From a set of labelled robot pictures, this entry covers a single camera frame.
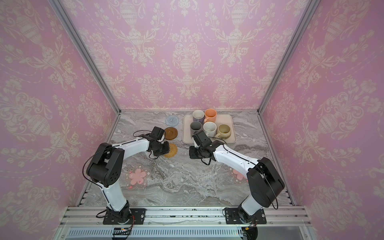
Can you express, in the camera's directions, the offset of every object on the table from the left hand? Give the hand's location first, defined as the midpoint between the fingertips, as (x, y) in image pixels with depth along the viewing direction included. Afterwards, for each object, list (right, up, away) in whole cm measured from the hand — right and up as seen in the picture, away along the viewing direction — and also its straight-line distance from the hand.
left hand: (169, 151), depth 96 cm
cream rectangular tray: (+43, +21, +17) cm, 51 cm away
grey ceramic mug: (+17, +16, +6) cm, 24 cm away
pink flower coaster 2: (+42, -14, -11) cm, 46 cm away
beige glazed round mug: (+36, +13, +4) cm, 38 cm away
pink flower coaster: (-18, -14, -9) cm, 24 cm away
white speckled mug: (+27, +14, +9) cm, 32 cm away
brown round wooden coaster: (-1, +11, +10) cm, 15 cm away
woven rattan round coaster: (+2, 0, +3) cm, 3 cm away
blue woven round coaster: (-1, +20, +18) cm, 27 cm away
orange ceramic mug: (+28, +24, +15) cm, 40 cm away
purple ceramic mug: (+19, +24, +15) cm, 34 cm away
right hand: (+14, +1, -10) cm, 17 cm away
